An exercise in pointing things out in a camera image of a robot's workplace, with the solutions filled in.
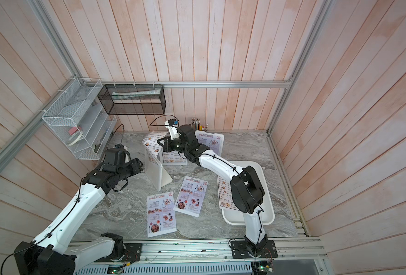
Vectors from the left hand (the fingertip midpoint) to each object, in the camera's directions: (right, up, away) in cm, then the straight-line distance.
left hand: (138, 167), depth 80 cm
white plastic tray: (+46, -23, -4) cm, 52 cm away
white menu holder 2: (+14, +3, +20) cm, 24 cm away
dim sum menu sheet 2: (+43, -15, +5) cm, 45 cm away
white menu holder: (+7, -2, +2) cm, 8 cm away
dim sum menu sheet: (+5, +12, +2) cm, 13 cm away
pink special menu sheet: (+10, -25, +4) cm, 27 cm away
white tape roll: (-32, +14, +2) cm, 35 cm away
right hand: (+8, +12, 0) cm, 15 cm away
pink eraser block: (-32, +18, +2) cm, 37 cm away
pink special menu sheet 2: (+24, -18, +10) cm, 32 cm away
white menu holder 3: (+38, +12, +13) cm, 42 cm away
